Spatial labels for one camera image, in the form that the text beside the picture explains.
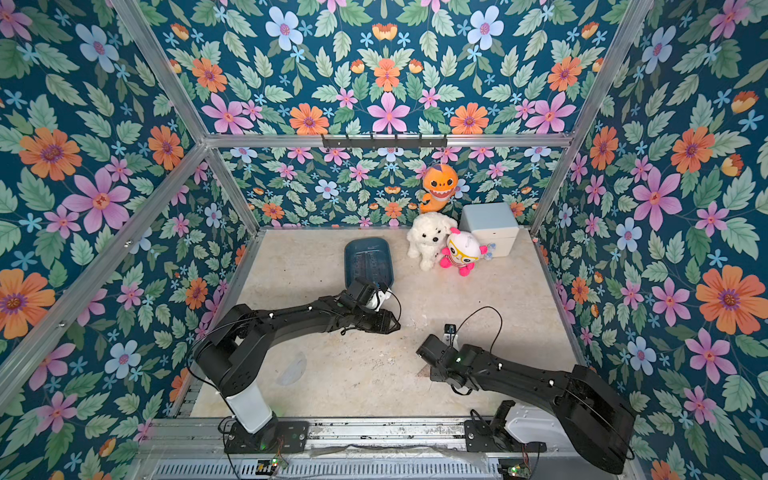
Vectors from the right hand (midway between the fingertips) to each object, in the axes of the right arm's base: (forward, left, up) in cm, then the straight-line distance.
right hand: (440, 368), depth 84 cm
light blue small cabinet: (+46, -18, +14) cm, 51 cm away
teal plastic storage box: (+46, +27, +2) cm, 53 cm away
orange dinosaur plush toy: (+51, 0, +28) cm, 58 cm away
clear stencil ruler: (+36, +23, +1) cm, 43 cm away
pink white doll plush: (+33, -7, +13) cm, 36 cm away
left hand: (+11, +12, +5) cm, 17 cm away
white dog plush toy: (+37, +4, +16) cm, 41 cm away
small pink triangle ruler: (-1, +4, 0) cm, 4 cm away
